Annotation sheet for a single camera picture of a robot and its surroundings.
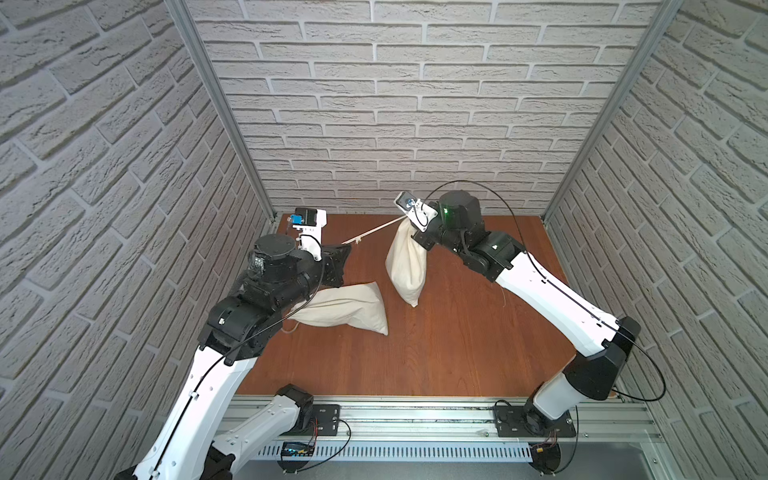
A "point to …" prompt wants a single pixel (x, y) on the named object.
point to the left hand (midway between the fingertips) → (345, 236)
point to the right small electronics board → (545, 456)
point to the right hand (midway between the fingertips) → (408, 212)
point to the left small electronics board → (295, 456)
